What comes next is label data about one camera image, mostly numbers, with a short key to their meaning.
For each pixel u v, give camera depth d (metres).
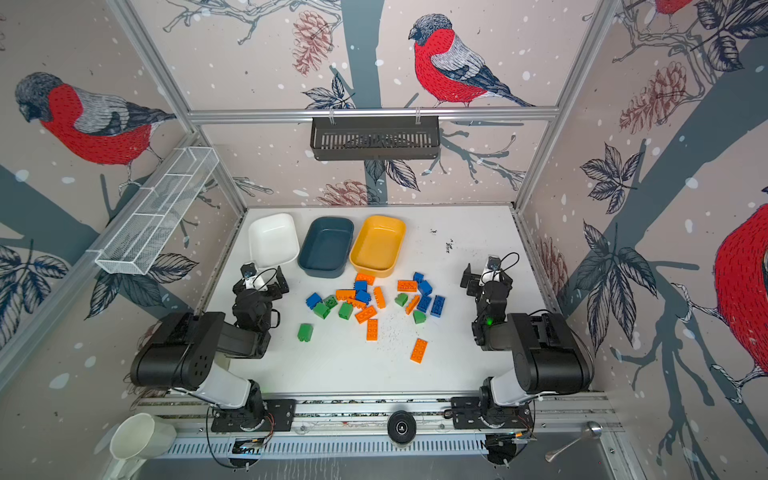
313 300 0.92
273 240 1.10
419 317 0.90
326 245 1.14
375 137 1.07
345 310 0.92
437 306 0.92
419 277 0.98
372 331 0.88
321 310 0.90
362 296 0.94
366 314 0.92
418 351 0.83
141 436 0.66
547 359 0.44
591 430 0.70
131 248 0.70
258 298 0.71
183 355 0.46
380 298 0.93
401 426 0.63
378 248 1.09
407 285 0.97
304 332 0.87
